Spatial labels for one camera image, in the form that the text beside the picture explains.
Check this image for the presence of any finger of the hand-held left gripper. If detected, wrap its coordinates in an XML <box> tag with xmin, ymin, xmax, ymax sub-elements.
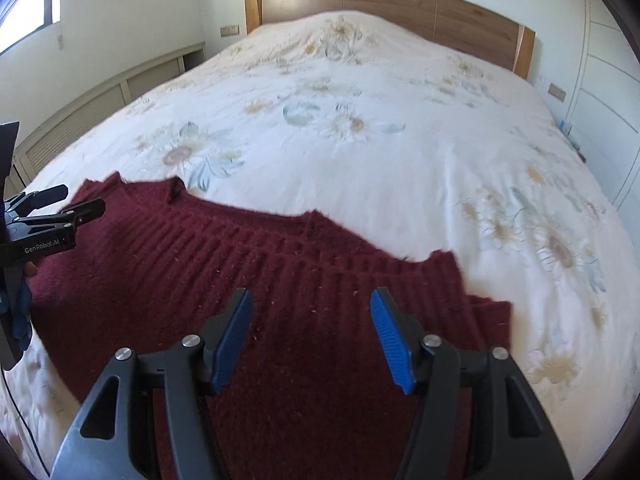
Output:
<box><xmin>4</xmin><ymin>184</ymin><xmax>69</xmax><ymax>217</ymax></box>
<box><xmin>20</xmin><ymin>198</ymin><xmax>107</xmax><ymax>242</ymax></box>

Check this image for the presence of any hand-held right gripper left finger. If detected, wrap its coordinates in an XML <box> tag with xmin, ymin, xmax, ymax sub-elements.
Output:
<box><xmin>50</xmin><ymin>287</ymin><xmax>253</xmax><ymax>480</ymax></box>

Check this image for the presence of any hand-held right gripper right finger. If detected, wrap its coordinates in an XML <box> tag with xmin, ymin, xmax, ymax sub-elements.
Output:
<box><xmin>369</xmin><ymin>287</ymin><xmax>576</xmax><ymax>480</ymax></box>

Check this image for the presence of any dark red knit sweater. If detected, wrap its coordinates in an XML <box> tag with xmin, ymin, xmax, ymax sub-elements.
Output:
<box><xmin>27</xmin><ymin>171</ymin><xmax>514</xmax><ymax>480</ymax></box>

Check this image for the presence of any bed with floral duvet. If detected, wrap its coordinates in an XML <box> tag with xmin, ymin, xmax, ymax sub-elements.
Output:
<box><xmin>0</xmin><ymin>10</ymin><xmax>621</xmax><ymax>480</ymax></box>

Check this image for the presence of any window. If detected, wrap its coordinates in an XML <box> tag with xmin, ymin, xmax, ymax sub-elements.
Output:
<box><xmin>0</xmin><ymin>0</ymin><xmax>67</xmax><ymax>56</ymax></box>

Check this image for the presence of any wooden nightstand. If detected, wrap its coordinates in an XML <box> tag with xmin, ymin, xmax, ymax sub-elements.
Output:
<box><xmin>556</xmin><ymin>119</ymin><xmax>589</xmax><ymax>162</ymax></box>

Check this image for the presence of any white built-in wardrobe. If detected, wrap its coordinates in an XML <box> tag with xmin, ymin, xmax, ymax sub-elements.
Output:
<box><xmin>565</xmin><ymin>0</ymin><xmax>640</xmax><ymax>211</ymax></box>

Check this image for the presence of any wooden headboard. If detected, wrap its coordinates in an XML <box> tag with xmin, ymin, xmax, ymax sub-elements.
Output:
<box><xmin>244</xmin><ymin>0</ymin><xmax>536</xmax><ymax>80</ymax></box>

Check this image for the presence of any low beige wall cabinet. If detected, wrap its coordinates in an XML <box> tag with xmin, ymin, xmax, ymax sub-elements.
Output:
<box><xmin>10</xmin><ymin>42</ymin><xmax>208</xmax><ymax>188</ymax></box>

